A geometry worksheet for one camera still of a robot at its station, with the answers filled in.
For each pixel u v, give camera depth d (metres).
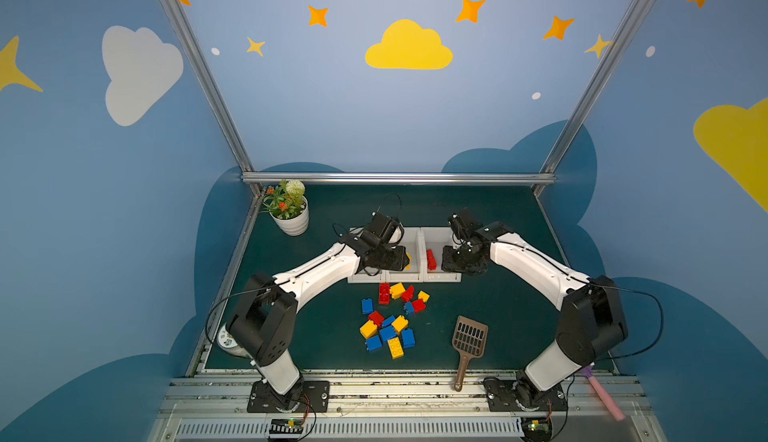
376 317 0.88
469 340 0.84
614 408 0.73
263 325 0.45
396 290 0.91
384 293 0.91
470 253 0.64
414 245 1.02
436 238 0.98
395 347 0.82
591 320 0.45
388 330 0.84
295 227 1.02
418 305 0.90
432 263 0.96
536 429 0.73
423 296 0.91
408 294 0.91
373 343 0.82
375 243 0.67
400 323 0.85
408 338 0.82
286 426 0.73
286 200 0.96
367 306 0.88
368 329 0.84
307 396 0.73
